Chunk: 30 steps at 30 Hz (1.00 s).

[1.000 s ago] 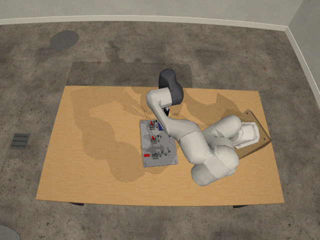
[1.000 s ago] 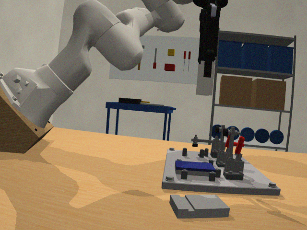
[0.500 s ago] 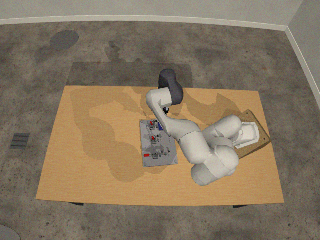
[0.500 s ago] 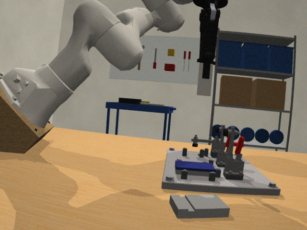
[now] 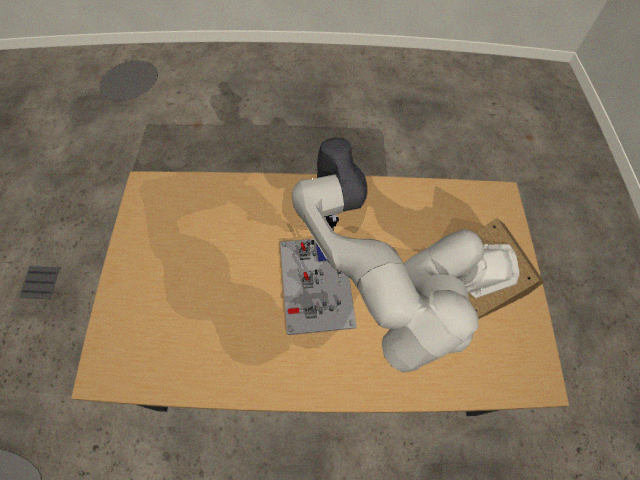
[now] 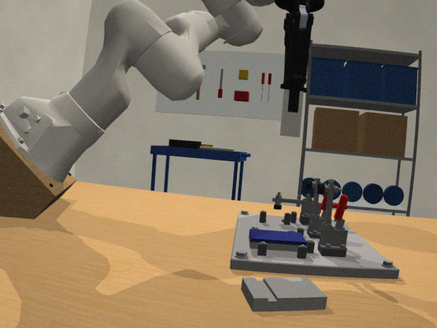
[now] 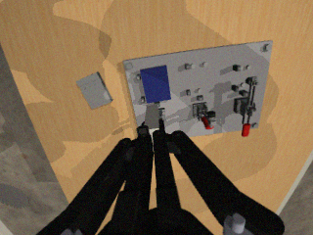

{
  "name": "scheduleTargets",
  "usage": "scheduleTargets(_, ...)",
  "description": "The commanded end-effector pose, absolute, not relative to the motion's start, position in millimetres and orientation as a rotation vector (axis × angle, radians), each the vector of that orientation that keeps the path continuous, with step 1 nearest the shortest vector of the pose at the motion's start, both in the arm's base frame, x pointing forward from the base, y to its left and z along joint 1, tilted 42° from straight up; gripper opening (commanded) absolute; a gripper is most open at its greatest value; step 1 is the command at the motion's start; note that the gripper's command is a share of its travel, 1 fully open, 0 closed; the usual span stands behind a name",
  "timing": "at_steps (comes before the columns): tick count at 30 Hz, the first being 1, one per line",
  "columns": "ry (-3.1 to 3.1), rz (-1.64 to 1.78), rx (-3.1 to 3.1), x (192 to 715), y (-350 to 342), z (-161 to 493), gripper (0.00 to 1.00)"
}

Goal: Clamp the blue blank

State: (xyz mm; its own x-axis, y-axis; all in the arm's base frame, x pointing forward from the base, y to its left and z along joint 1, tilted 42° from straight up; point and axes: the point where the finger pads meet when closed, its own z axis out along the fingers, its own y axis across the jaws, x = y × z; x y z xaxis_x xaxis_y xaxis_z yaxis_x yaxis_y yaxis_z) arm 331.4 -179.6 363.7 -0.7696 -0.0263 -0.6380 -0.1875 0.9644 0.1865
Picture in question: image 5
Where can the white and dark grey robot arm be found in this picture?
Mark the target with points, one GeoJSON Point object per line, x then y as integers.
{"type": "Point", "coordinates": [386, 284]}

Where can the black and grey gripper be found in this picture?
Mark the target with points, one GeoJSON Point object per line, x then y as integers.
{"type": "Point", "coordinates": [332, 220]}

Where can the blue rectangular plate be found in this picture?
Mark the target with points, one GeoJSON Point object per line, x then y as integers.
{"type": "Point", "coordinates": [321, 257]}

